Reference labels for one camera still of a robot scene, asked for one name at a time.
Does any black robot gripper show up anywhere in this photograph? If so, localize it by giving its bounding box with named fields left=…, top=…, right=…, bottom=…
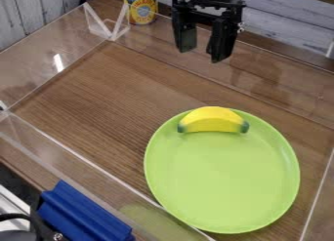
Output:
left=172, top=0, right=247, bottom=63

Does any yellow toy banana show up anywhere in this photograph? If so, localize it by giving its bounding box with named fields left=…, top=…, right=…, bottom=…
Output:
left=178, top=106, right=251, bottom=134

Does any green plastic plate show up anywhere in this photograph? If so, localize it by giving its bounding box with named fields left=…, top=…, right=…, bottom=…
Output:
left=143, top=111, right=302, bottom=234

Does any yellow labelled tin can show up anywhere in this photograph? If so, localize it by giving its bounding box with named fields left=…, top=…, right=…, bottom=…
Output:
left=124, top=0, right=158, bottom=25

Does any blue plastic block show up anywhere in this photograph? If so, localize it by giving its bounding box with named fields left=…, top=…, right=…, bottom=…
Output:
left=36, top=181, right=136, bottom=241

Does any clear acrylic corner bracket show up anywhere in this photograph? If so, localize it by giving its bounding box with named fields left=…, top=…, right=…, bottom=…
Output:
left=83, top=3, right=131, bottom=42

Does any clear acrylic front wall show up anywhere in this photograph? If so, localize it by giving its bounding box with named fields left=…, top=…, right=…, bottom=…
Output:
left=0, top=110, right=215, bottom=241

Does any black cable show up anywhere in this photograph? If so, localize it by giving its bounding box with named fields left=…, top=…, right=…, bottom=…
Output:
left=0, top=212, right=49, bottom=241

